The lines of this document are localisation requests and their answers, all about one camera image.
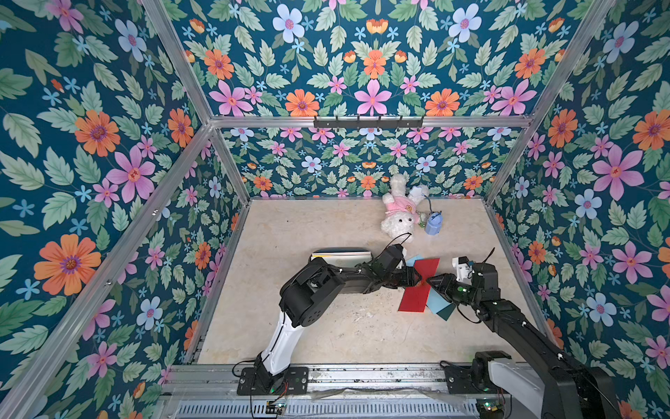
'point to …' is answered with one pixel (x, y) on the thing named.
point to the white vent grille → (286, 410)
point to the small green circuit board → (273, 407)
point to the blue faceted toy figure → (434, 223)
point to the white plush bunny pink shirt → (401, 213)
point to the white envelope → (344, 257)
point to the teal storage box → (343, 250)
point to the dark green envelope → (446, 312)
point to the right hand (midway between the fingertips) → (429, 280)
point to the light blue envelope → (436, 302)
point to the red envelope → (414, 298)
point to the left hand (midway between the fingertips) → (421, 278)
